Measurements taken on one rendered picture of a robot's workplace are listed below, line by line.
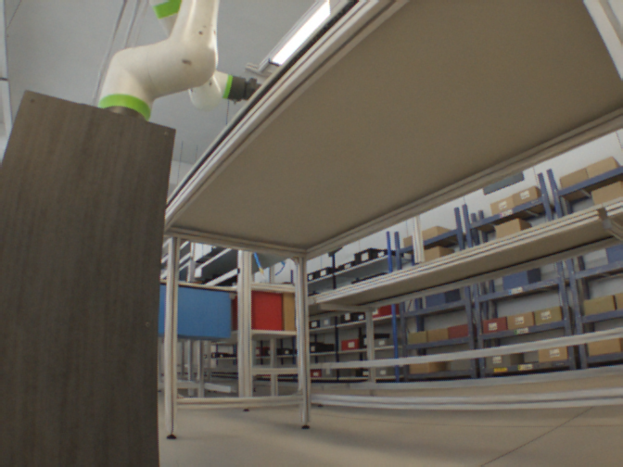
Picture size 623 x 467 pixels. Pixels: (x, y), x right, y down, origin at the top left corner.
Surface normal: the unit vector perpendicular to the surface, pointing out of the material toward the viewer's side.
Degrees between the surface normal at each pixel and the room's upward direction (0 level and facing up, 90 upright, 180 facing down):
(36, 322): 90
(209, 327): 90
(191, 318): 90
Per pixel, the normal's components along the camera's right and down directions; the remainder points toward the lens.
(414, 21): 0.04, 0.95
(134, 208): 0.61, -0.27
